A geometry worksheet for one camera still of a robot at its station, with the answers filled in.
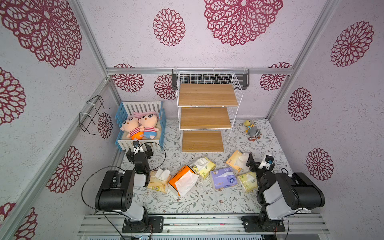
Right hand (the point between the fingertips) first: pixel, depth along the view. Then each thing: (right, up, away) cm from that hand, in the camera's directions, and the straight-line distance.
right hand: (259, 156), depth 88 cm
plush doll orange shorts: (-77, +15, +12) cm, 80 cm away
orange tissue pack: (-58, -12, -4) cm, 60 cm away
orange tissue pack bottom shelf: (-44, -13, -6) cm, 46 cm away
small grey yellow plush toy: (+4, +15, +18) cm, 24 cm away
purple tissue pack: (-22, -12, -4) cm, 25 cm away
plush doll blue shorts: (-68, +21, +10) cm, 72 cm away
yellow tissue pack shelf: (-33, -6, 0) cm, 33 cm away
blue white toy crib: (-79, +31, +19) cm, 87 cm away
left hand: (-73, +5, +4) cm, 73 cm away
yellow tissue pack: (-12, -3, +3) cm, 13 cm away
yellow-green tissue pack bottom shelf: (-8, -13, -5) cm, 16 cm away
